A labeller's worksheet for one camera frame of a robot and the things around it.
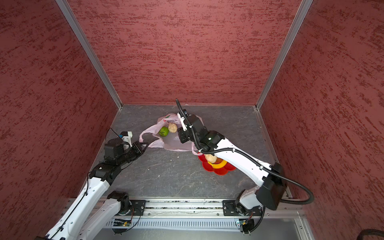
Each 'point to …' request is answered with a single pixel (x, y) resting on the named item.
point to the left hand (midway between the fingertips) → (149, 146)
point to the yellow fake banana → (217, 166)
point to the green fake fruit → (164, 131)
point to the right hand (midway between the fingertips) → (181, 131)
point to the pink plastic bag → (170, 142)
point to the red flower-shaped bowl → (221, 171)
